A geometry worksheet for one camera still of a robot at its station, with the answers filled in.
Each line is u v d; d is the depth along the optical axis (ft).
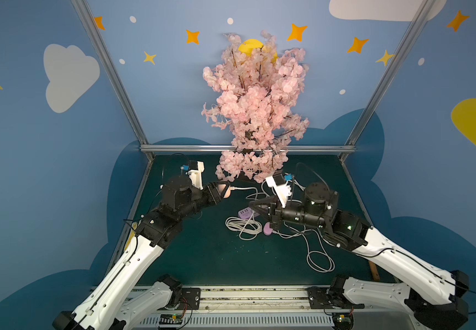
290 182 3.63
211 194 1.85
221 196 1.98
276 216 1.65
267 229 2.99
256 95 2.36
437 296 1.27
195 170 1.93
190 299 2.41
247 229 2.94
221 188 2.14
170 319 2.40
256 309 2.40
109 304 1.24
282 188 1.67
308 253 2.82
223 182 2.11
